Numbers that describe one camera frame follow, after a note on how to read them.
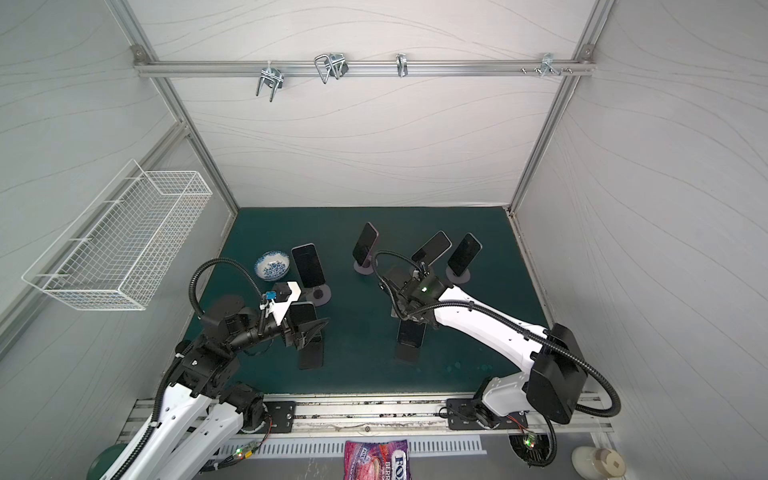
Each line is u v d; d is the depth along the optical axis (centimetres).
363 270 101
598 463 61
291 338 61
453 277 103
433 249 95
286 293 57
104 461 59
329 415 75
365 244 97
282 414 74
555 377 40
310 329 61
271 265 101
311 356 84
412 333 80
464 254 95
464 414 72
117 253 68
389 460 66
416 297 54
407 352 86
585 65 78
